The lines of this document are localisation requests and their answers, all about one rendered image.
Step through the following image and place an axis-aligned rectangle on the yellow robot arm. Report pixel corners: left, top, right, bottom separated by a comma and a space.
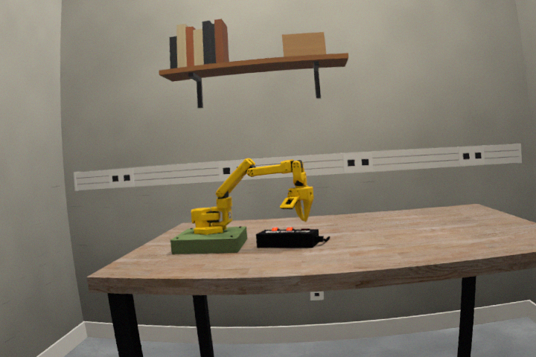
193, 158, 307, 235

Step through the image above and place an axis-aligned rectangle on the black power strip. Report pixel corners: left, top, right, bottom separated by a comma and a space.
256, 228, 330, 248

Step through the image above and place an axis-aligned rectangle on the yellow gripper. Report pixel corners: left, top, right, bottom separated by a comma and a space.
280, 185, 313, 222

